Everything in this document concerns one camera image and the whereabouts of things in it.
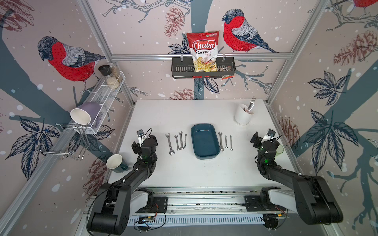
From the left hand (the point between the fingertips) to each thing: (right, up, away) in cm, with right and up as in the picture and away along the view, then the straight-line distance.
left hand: (145, 135), depth 87 cm
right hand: (+72, +1, +1) cm, 72 cm away
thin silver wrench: (+24, -5, +11) cm, 27 cm away
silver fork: (+71, +20, +17) cm, 76 cm away
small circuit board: (+6, -39, -17) cm, 43 cm away
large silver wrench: (+15, -11, +6) cm, 19 cm away
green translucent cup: (+82, -8, 0) cm, 83 cm away
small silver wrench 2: (+51, -9, +8) cm, 53 cm away
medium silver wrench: (+48, -1, +14) cm, 50 cm away
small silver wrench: (+21, -7, +9) cm, 24 cm away
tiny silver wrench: (+54, -10, +7) cm, 56 cm away
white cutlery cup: (+62, +11, +10) cm, 64 cm away
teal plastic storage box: (+37, -5, +8) cm, 38 cm away
